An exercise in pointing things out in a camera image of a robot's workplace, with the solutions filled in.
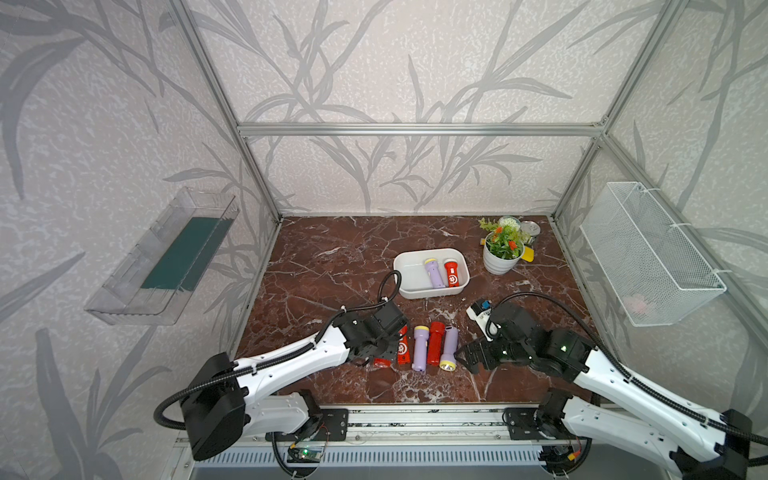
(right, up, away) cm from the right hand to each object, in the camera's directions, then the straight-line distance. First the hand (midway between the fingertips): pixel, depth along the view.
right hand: (465, 348), depth 74 cm
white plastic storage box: (-12, +14, +28) cm, 34 cm away
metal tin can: (+32, +31, +37) cm, 58 cm away
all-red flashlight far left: (-21, -5, +2) cm, 22 cm away
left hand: (-19, -2, +6) cm, 20 cm away
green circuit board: (-39, -25, -3) cm, 47 cm away
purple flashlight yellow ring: (-5, +15, +25) cm, 30 cm away
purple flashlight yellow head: (-11, 0, +12) cm, 16 cm away
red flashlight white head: (-15, -4, +10) cm, 19 cm away
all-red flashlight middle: (-6, -2, +11) cm, 13 cm away
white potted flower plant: (+16, +25, +18) cm, 35 cm away
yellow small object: (+30, +22, +35) cm, 51 cm away
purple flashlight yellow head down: (-3, -5, +7) cm, 9 cm away
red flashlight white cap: (+1, +16, +25) cm, 30 cm away
